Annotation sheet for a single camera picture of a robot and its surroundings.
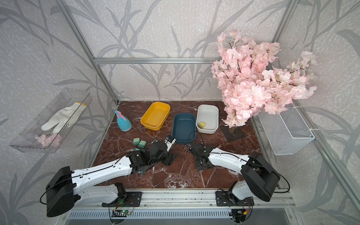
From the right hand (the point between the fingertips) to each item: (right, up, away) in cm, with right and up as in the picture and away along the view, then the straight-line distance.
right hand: (201, 164), depth 86 cm
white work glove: (-68, +30, -19) cm, 76 cm away
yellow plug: (+2, +23, +16) cm, 28 cm away
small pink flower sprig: (-69, +21, -26) cm, 76 cm away
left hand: (-16, +9, -7) cm, 20 cm away
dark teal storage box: (-11, +21, +17) cm, 29 cm away
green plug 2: (-44, +13, +8) cm, 46 cm away
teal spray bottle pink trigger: (-54, +24, +12) cm, 60 cm away
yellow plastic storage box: (-34, +30, +22) cm, 50 cm away
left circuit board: (-44, -20, -14) cm, 50 cm away
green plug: (-39, +11, +7) cm, 41 cm away
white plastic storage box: (+8, +32, +23) cm, 40 cm away
